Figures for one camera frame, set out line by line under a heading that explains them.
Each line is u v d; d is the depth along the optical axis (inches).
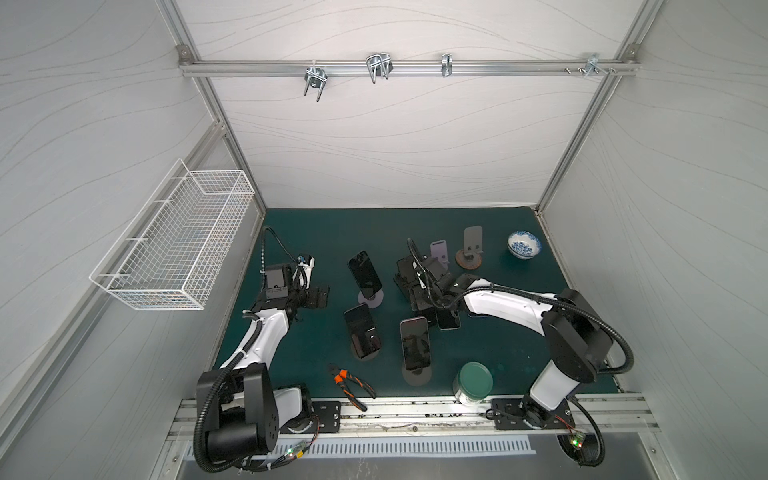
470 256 40.8
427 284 27.1
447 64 30.7
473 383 27.3
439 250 38.0
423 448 27.7
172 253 27.0
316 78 31.3
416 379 31.4
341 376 31.3
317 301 31.3
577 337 18.1
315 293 30.9
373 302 37.1
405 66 30.7
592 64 30.1
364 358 31.5
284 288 26.5
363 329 30.1
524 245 42.4
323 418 28.9
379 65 30.1
